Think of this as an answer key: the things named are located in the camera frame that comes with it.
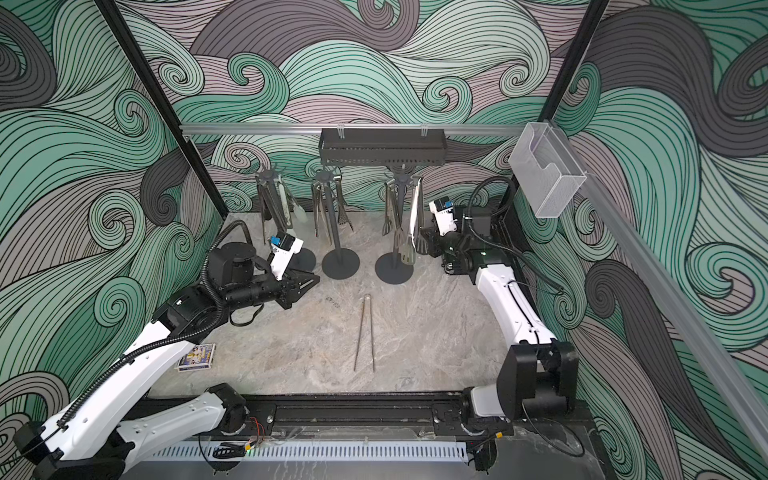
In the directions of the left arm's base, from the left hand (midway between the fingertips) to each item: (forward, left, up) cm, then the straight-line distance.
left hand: (315, 274), depth 65 cm
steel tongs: (+21, -17, +1) cm, 27 cm away
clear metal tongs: (+24, -4, -4) cm, 24 cm away
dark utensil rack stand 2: (+23, -20, -31) cm, 43 cm away
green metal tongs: (+23, +11, +2) cm, 25 cm away
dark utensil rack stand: (+24, -1, -30) cm, 39 cm away
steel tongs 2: (+16, -25, -6) cm, 30 cm away
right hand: (+19, -26, -6) cm, 33 cm away
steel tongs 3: (+10, -11, -31) cm, 34 cm away
